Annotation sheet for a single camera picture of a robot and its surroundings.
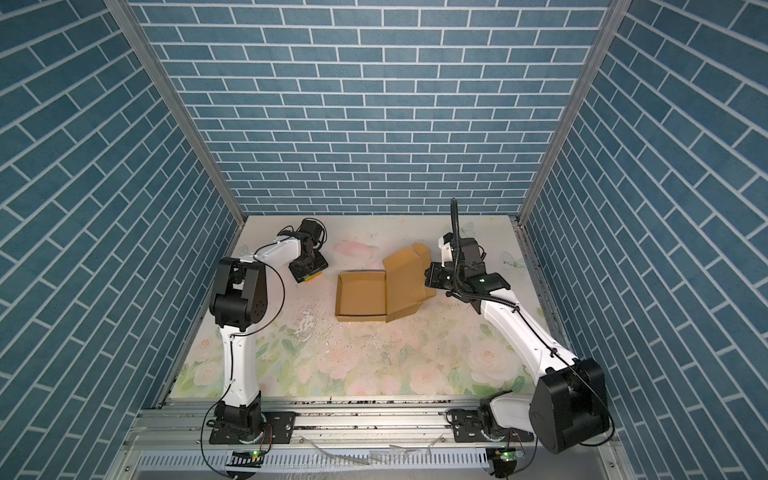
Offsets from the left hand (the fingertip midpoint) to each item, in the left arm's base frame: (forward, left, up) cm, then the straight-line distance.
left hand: (317, 270), depth 105 cm
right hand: (-13, -35, +19) cm, 42 cm away
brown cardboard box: (-12, -24, +2) cm, 27 cm away
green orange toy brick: (-6, +2, +3) cm, 7 cm away
